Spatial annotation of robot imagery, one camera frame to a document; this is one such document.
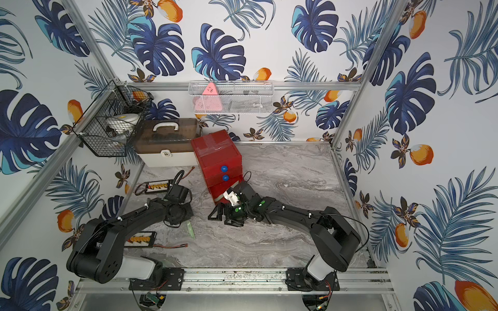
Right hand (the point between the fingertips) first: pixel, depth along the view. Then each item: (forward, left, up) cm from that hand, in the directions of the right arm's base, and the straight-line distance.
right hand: (216, 219), depth 77 cm
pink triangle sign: (+48, +6, +23) cm, 53 cm away
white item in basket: (+31, +39, +24) cm, 55 cm away
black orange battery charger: (+23, +34, -10) cm, 42 cm away
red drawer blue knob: (+21, -2, -1) cm, 21 cm away
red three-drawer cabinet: (+24, 0, +7) cm, 25 cm away
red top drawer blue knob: (+21, -2, +6) cm, 22 cm away
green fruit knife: (+1, +13, -13) cm, 19 cm away
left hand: (+8, +15, -10) cm, 20 cm away
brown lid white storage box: (+38, +29, +6) cm, 48 cm away
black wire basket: (+34, +50, +19) cm, 63 cm away
